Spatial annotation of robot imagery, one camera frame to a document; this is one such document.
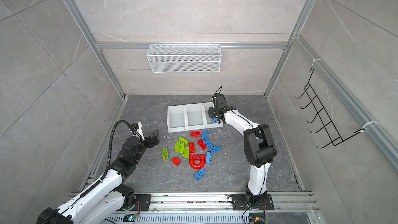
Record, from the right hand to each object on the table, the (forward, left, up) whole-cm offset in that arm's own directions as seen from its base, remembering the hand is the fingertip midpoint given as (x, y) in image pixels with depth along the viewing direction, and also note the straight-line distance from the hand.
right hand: (213, 109), depth 98 cm
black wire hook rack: (-34, -44, +24) cm, 60 cm away
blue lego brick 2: (-23, -1, -10) cm, 24 cm away
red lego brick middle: (-22, +14, -8) cm, 27 cm away
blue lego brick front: (-36, +9, -11) cm, 39 cm away
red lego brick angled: (-20, +7, -8) cm, 23 cm away
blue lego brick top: (-13, +6, -8) cm, 16 cm away
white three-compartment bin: (0, +15, -8) cm, 17 cm away
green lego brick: (-25, +29, -8) cm, 40 cm away
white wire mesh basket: (+28, +19, +20) cm, 39 cm away
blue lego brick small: (-28, +4, -8) cm, 30 cm away
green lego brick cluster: (-22, +21, -8) cm, 31 cm away
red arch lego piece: (-28, +9, -9) cm, 31 cm away
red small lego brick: (-30, +22, -8) cm, 38 cm away
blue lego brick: (-19, +4, -9) cm, 21 cm away
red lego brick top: (-13, +12, -8) cm, 19 cm away
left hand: (-17, +35, +7) cm, 40 cm away
